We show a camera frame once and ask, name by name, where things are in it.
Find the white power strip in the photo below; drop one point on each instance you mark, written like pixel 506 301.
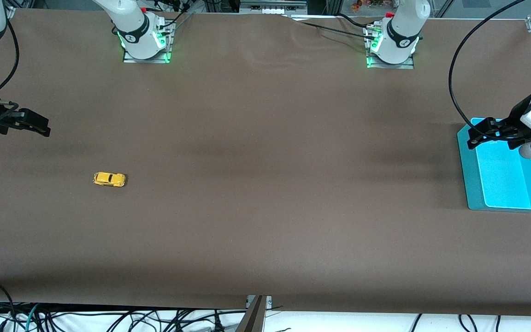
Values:
pixel 272 7

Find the brown table cover sheet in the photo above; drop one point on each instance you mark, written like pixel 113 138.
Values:
pixel 265 161

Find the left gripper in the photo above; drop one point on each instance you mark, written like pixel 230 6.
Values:
pixel 517 114

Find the teal plastic tray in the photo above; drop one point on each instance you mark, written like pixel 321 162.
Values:
pixel 505 180

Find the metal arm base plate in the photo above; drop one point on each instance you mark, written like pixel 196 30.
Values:
pixel 129 59
pixel 408 65

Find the yellow toy beetle car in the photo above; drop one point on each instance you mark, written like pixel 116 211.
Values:
pixel 109 179

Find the aluminium frame profile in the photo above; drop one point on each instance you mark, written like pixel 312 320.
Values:
pixel 254 318

